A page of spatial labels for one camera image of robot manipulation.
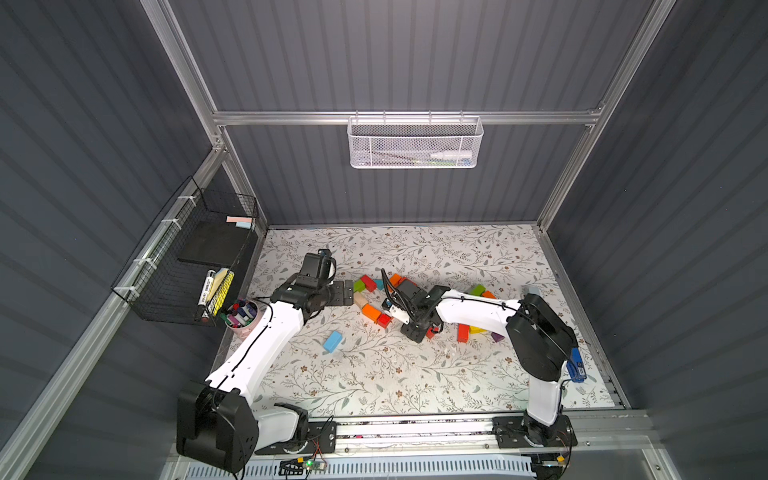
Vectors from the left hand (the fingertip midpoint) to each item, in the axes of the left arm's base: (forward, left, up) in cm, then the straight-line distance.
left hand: (334, 289), depth 83 cm
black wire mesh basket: (+11, +36, +12) cm, 40 cm away
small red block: (-2, -13, -15) cm, 20 cm away
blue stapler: (-18, -67, -13) cm, 70 cm away
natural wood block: (+6, -6, -16) cm, 18 cm away
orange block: (+1, -9, -16) cm, 19 cm away
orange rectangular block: (+15, -18, -16) cm, 28 cm away
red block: (+12, -9, -14) cm, 20 cm away
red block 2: (-7, -37, -13) cm, 40 cm away
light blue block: (-9, +2, -15) cm, 17 cm away
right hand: (-5, -23, -14) cm, 27 cm away
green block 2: (+9, -46, -15) cm, 49 cm away
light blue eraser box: (+6, -62, -11) cm, 64 cm away
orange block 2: (+7, -48, -15) cm, 51 cm away
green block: (+10, -5, -14) cm, 18 cm away
